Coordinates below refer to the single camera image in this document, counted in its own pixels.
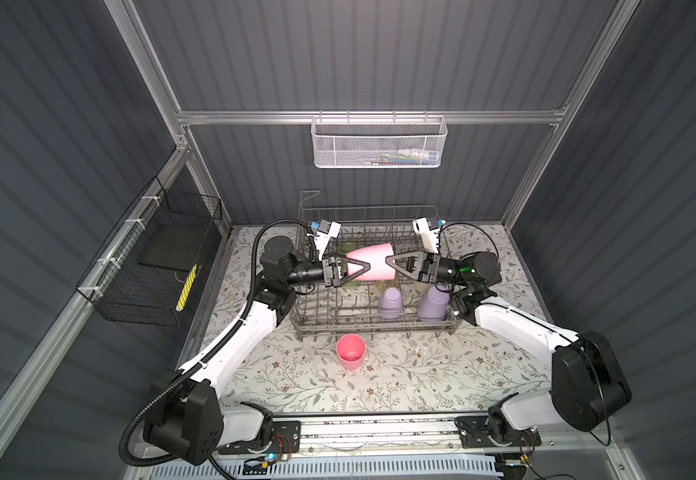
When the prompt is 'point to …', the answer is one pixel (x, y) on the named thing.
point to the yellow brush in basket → (186, 289)
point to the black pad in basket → (177, 246)
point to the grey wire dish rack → (354, 307)
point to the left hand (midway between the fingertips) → (369, 268)
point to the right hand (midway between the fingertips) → (390, 273)
